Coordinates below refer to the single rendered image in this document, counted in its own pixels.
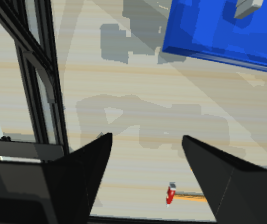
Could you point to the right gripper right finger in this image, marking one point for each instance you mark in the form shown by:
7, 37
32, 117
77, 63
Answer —
235, 189

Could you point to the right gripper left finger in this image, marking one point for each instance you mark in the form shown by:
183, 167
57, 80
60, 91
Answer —
66, 187

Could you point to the blue bin with label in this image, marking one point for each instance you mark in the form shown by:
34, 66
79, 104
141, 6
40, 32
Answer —
210, 25

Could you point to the hammer with wooden handle and red head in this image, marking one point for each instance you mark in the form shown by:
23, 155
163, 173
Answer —
171, 194

